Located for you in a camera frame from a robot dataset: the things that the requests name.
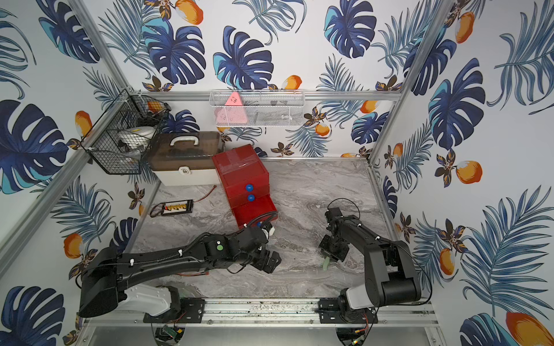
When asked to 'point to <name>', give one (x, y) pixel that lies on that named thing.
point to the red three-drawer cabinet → (242, 159)
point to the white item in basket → (138, 138)
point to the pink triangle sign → (232, 112)
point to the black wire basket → (120, 139)
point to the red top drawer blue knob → (249, 179)
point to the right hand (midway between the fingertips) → (327, 257)
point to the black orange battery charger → (177, 207)
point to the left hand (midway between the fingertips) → (273, 255)
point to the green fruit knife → (326, 263)
